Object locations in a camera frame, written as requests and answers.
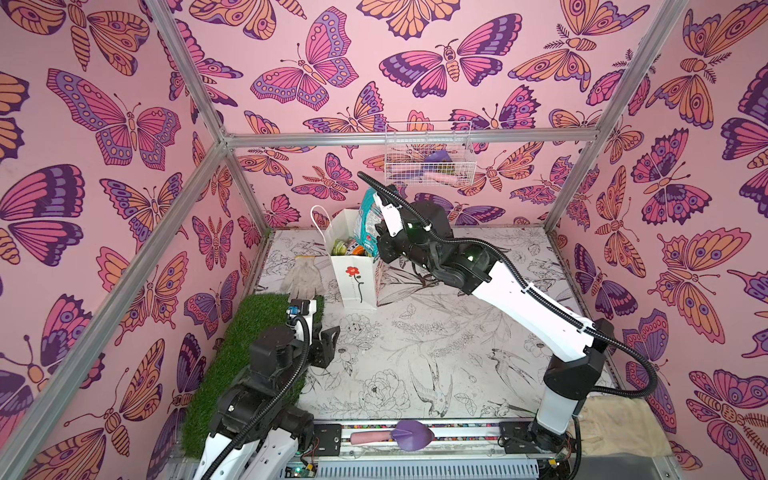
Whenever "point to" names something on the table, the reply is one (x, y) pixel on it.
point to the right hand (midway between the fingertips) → (377, 219)
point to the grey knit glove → (303, 281)
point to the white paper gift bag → (353, 281)
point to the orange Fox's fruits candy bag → (358, 250)
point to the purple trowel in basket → (436, 162)
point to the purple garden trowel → (407, 435)
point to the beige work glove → (620, 424)
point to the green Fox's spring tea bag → (339, 248)
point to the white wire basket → (405, 158)
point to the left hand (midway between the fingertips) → (331, 324)
